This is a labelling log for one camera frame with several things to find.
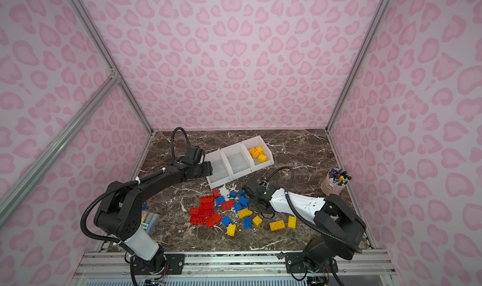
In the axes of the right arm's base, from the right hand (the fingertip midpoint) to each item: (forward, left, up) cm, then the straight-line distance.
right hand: (256, 206), depth 87 cm
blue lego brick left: (-6, +13, -1) cm, 15 cm away
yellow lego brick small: (-7, 0, +2) cm, 7 cm away
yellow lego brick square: (+27, -4, 0) cm, 27 cm away
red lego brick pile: (-4, +23, 0) cm, 24 cm away
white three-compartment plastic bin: (+26, +11, 0) cm, 28 cm away
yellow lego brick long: (-8, -9, -1) cm, 12 cm away
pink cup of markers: (+8, -35, +9) cm, 37 cm away
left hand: (+17, +23, +6) cm, 29 cm away
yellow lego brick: (-7, -16, 0) cm, 17 cm away
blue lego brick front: (-8, +4, 0) cm, 9 cm away
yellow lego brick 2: (-3, +5, -1) cm, 6 cm away
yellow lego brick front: (-11, +11, 0) cm, 15 cm away
